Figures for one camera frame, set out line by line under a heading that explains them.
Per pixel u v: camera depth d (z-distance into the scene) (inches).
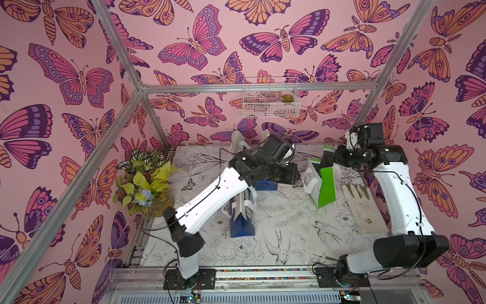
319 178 28.9
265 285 28.7
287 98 36.5
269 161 19.4
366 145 21.5
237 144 33.7
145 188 28.8
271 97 37.4
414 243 15.4
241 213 25.7
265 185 38.2
